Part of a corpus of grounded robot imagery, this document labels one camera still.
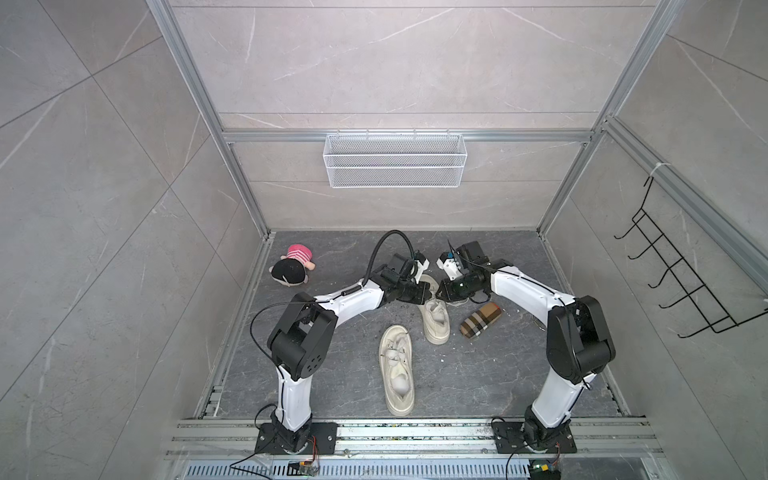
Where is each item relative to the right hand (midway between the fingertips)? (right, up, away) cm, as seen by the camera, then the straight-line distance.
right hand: (443, 294), depth 92 cm
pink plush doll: (-50, +7, +5) cm, 51 cm away
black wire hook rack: (+50, 0, -32) cm, 60 cm away
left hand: (-2, +1, -3) cm, 4 cm away
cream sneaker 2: (-15, -15, -14) cm, 26 cm away
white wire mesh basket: (-15, +45, +9) cm, 48 cm away
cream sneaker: (-3, -6, -2) cm, 7 cm away
